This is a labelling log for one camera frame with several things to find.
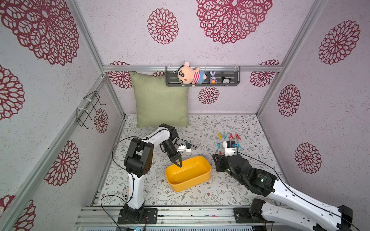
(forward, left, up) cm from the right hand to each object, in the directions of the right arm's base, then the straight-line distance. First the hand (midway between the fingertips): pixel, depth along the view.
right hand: (212, 155), depth 71 cm
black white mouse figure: (+47, -12, +11) cm, 50 cm away
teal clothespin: (+21, -23, -23) cm, 39 cm away
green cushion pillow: (+40, +35, -2) cm, 53 cm away
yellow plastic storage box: (-2, +9, -18) cm, 20 cm away
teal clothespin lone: (+28, -15, -23) cm, 39 cm away
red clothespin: (+29, -19, -23) cm, 41 cm away
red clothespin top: (+29, -24, -23) cm, 44 cm away
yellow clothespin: (+28, -11, -23) cm, 38 cm away
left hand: (+1, +18, -15) cm, 24 cm away
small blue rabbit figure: (+46, -3, +13) cm, 48 cm away
